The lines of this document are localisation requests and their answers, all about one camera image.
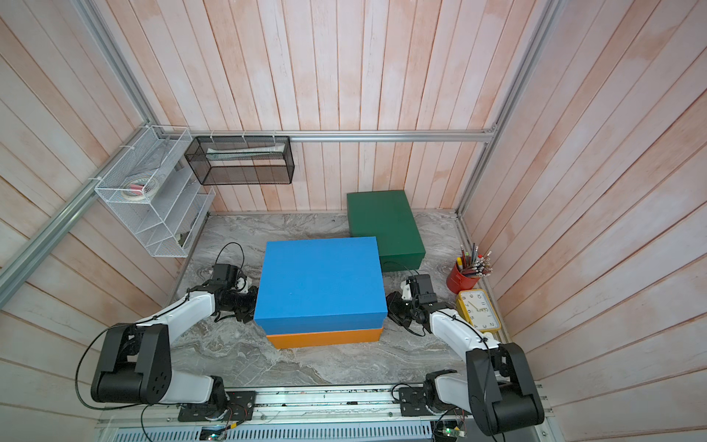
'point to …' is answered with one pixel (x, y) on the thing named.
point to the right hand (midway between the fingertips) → (380, 304)
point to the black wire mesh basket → (220, 160)
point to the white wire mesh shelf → (167, 225)
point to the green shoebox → (387, 216)
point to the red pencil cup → (458, 282)
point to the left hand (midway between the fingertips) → (271, 307)
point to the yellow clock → (476, 306)
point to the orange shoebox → (302, 340)
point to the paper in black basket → (214, 154)
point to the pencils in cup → (473, 264)
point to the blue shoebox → (320, 285)
